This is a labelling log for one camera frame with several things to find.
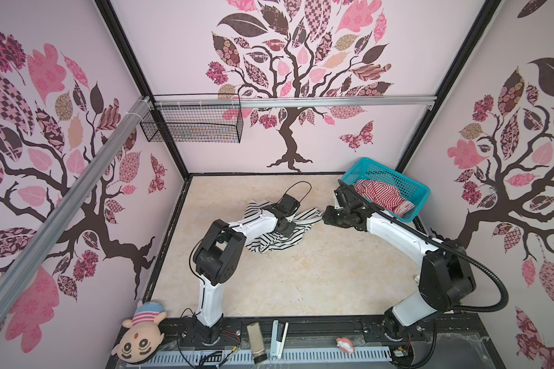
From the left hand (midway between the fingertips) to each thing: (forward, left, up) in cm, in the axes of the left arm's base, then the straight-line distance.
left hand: (284, 228), depth 96 cm
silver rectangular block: (-42, +9, +1) cm, 43 cm away
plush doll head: (-40, +44, +4) cm, 59 cm away
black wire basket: (+36, +38, +31) cm, 61 cm away
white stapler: (-38, +2, -1) cm, 38 cm away
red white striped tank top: (+18, -49, +1) cm, 52 cm away
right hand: (0, -16, +10) cm, 19 cm away
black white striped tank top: (-7, +4, 0) cm, 8 cm away
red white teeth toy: (-42, -18, +3) cm, 46 cm away
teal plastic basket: (+19, -60, +4) cm, 63 cm away
